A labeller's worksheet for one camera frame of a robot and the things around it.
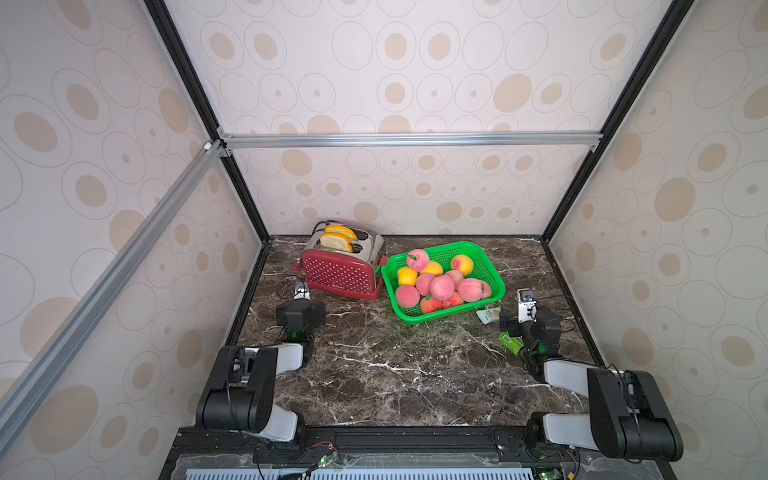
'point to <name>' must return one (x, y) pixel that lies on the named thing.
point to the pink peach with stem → (407, 296)
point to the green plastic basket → (443, 256)
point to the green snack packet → (513, 344)
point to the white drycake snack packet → (489, 315)
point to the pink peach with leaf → (418, 260)
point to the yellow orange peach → (463, 264)
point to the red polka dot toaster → (357, 274)
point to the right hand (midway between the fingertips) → (519, 306)
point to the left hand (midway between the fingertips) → (306, 298)
